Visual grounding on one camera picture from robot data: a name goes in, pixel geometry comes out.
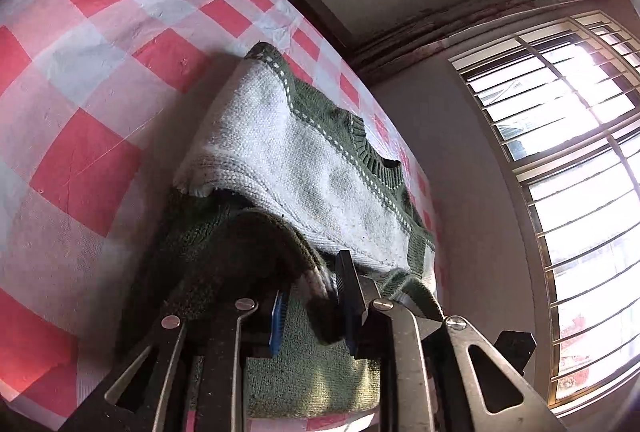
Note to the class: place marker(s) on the red and white checkered sheet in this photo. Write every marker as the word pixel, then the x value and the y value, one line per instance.
pixel 100 62

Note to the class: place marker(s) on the wooden nightstand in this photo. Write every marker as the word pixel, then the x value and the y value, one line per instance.
pixel 320 17

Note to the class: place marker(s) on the pink floral curtain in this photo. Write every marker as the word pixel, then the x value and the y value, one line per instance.
pixel 475 22

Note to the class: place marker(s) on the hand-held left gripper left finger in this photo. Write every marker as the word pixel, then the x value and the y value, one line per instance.
pixel 278 323

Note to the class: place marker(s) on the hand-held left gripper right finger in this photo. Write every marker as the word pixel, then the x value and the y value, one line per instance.
pixel 348 297

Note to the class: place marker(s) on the black wall socket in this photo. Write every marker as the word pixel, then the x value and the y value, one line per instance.
pixel 515 352

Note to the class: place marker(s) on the green and white knit sweater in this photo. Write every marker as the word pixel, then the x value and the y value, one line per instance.
pixel 280 162

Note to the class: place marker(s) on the barred window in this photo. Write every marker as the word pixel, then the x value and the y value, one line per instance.
pixel 575 162

